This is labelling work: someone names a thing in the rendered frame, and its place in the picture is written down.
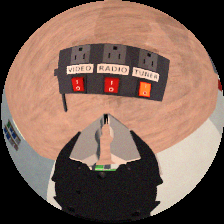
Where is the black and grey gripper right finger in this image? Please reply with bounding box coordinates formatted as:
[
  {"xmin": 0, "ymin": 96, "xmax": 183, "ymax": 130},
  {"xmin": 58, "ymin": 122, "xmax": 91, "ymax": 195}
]
[{"xmin": 107, "ymin": 113, "xmax": 163, "ymax": 186}]

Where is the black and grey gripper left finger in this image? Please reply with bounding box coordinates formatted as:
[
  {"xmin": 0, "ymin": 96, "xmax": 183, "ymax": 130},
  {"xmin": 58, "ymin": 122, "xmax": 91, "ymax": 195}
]
[{"xmin": 51, "ymin": 113, "xmax": 107, "ymax": 182}]

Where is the black power strip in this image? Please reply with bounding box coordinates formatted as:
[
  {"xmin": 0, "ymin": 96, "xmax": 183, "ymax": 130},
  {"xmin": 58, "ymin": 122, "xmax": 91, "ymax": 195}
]
[{"xmin": 54, "ymin": 43, "xmax": 170, "ymax": 112}]

